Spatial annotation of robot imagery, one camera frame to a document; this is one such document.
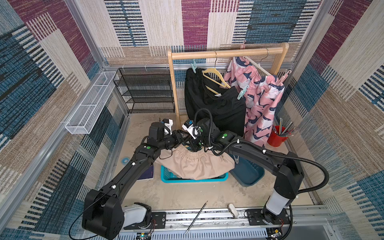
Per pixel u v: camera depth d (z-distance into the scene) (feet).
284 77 2.11
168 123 2.43
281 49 2.21
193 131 2.25
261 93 2.56
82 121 2.30
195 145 2.30
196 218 2.44
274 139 3.14
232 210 2.44
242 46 2.84
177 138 2.25
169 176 2.79
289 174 1.43
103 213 1.29
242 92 2.14
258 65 2.39
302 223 2.41
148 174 2.85
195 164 2.59
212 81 2.49
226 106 2.63
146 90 3.61
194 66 2.61
